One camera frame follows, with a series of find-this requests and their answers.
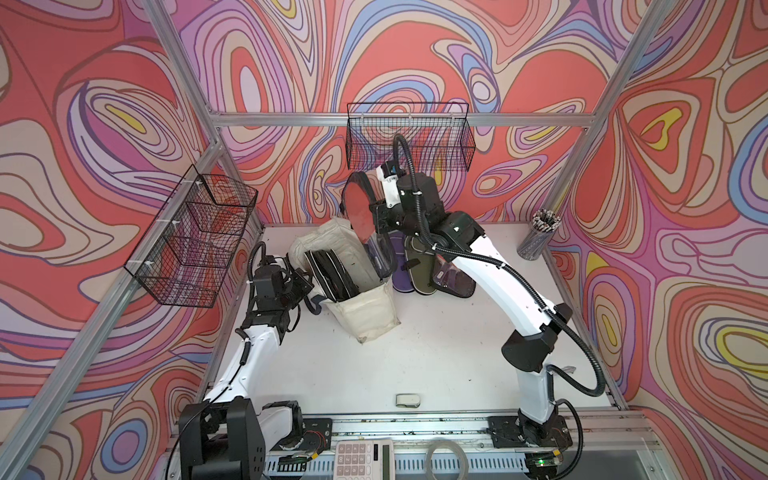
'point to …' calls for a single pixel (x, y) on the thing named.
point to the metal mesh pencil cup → (544, 223)
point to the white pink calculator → (369, 459)
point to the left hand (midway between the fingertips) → (316, 273)
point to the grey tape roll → (462, 457)
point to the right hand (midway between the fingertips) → (375, 213)
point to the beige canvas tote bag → (367, 314)
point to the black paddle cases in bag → (332, 274)
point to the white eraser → (408, 400)
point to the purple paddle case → (401, 278)
